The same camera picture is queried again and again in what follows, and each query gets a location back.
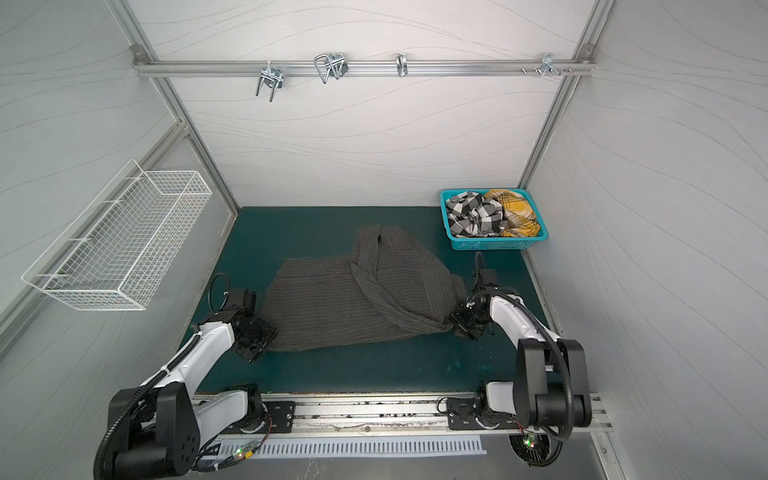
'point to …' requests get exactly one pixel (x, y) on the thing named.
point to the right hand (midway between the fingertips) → (454, 319)
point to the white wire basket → (122, 262)
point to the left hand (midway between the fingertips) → (277, 334)
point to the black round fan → (533, 448)
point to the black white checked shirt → (470, 215)
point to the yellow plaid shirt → (520, 219)
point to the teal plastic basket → (493, 243)
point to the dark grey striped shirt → (392, 284)
